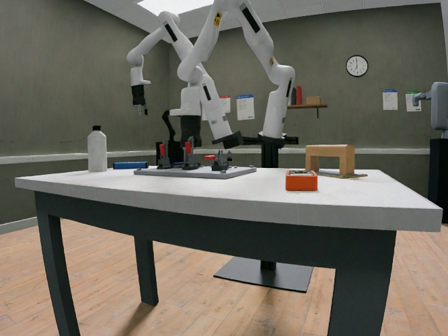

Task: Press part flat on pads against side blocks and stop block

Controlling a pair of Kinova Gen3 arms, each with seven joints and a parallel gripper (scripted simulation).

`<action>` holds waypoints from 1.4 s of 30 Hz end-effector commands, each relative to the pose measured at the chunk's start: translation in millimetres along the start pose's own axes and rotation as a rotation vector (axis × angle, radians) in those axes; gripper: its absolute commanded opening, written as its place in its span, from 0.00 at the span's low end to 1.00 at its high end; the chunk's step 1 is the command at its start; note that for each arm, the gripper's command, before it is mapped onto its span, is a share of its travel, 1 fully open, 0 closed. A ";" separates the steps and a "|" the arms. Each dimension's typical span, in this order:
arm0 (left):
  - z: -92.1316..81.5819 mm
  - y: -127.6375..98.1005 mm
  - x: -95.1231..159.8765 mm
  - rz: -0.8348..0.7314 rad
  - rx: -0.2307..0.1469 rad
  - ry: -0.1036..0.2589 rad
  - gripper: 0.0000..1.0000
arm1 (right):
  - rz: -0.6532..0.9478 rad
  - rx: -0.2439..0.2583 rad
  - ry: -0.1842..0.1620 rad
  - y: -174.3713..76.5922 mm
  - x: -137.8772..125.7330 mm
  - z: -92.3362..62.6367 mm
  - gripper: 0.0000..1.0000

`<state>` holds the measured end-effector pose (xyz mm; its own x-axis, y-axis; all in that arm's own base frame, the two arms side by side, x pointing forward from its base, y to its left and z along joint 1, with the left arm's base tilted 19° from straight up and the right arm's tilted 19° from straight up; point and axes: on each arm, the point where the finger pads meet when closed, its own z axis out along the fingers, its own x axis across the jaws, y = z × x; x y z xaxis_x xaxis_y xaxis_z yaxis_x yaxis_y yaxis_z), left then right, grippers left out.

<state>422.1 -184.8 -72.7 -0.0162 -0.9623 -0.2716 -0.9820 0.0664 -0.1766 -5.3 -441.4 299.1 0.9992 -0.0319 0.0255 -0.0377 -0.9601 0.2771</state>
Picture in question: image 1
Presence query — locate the white plastic bottle with black cap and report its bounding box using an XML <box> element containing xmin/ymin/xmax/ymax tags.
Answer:
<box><xmin>87</xmin><ymin>126</ymin><xmax>107</xmax><ymax>172</ymax></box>

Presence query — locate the blue spirit level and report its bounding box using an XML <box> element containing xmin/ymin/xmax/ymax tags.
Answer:
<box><xmin>113</xmin><ymin>162</ymin><xmax>149</xmax><ymax>169</ymax></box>

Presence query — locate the orange digital multimeter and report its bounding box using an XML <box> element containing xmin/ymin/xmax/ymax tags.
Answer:
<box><xmin>285</xmin><ymin>170</ymin><xmax>318</xmax><ymax>191</ymax></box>

